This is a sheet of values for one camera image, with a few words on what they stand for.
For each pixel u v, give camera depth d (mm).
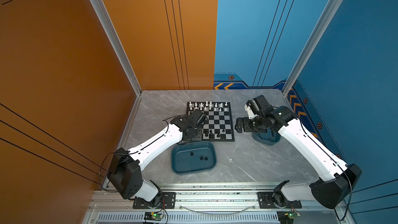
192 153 873
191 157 860
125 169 410
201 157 849
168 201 738
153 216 707
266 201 725
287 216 705
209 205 730
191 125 590
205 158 862
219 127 989
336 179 382
